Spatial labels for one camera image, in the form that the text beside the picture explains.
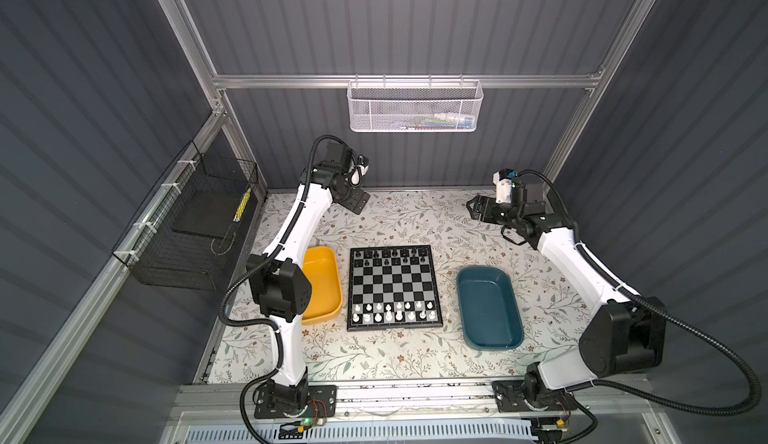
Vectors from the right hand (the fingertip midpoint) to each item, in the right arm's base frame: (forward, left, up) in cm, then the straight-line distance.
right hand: (483, 205), depth 85 cm
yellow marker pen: (-8, +66, +7) cm, 67 cm away
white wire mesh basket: (+47, +18, +5) cm, 50 cm away
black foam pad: (-8, +73, +8) cm, 74 cm away
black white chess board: (-15, +27, -21) cm, 37 cm away
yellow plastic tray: (-7, +50, -23) cm, 55 cm away
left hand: (+5, +39, +1) cm, 40 cm away
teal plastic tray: (-21, -3, -23) cm, 32 cm away
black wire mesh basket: (-16, +77, +8) cm, 79 cm away
